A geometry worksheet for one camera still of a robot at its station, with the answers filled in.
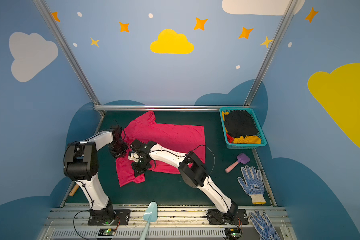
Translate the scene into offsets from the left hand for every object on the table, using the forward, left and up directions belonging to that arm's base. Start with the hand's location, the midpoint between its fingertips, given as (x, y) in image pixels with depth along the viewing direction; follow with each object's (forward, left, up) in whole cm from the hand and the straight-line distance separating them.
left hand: (127, 153), depth 98 cm
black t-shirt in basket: (+20, -77, +10) cm, 80 cm away
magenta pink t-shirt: (+14, -40, -2) cm, 43 cm away
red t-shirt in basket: (+7, -68, +9) cm, 69 cm away
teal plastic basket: (+12, -89, +9) cm, 90 cm away
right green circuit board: (-42, -62, -1) cm, 75 cm away
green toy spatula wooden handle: (-24, +24, +1) cm, 33 cm away
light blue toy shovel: (-35, -21, 0) cm, 41 cm away
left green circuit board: (-43, 0, -1) cm, 43 cm away
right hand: (-16, -10, +5) cm, 20 cm away
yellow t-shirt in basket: (+10, -80, +5) cm, 81 cm away
